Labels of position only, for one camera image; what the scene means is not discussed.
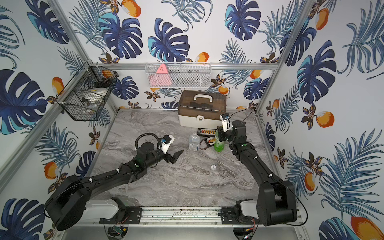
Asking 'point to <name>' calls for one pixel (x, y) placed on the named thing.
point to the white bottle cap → (213, 167)
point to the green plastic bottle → (218, 145)
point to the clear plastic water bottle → (194, 142)
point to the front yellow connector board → (210, 139)
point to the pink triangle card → (161, 77)
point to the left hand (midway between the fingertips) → (176, 142)
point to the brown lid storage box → (201, 109)
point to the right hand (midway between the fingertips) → (222, 125)
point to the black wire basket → (84, 96)
